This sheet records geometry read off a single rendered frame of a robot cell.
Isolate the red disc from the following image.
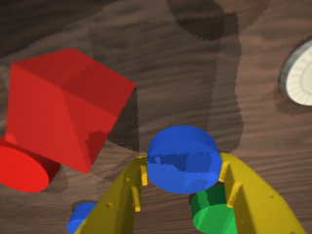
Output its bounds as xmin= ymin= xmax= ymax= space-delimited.
xmin=0 ymin=135 xmax=60 ymax=192

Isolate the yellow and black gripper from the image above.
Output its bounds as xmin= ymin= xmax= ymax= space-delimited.
xmin=74 ymin=152 xmax=307 ymax=234

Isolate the red cube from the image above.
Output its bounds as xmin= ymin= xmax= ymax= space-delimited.
xmin=5 ymin=48 xmax=136 ymax=175

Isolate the blue disc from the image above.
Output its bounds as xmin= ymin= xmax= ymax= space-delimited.
xmin=146 ymin=126 xmax=222 ymax=194
xmin=66 ymin=203 xmax=96 ymax=234

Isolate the green disc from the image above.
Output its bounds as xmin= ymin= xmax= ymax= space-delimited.
xmin=191 ymin=185 xmax=237 ymax=234

